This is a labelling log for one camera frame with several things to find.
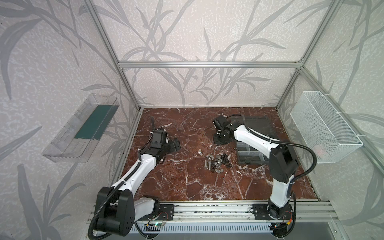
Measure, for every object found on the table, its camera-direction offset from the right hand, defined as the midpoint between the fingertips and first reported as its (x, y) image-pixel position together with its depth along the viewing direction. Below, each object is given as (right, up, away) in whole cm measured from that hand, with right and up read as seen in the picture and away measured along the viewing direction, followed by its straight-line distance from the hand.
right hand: (216, 140), depth 91 cm
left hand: (-25, -1, -4) cm, 25 cm away
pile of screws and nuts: (-1, -14, -2) cm, 14 cm away
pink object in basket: (+50, -2, -18) cm, 53 cm away
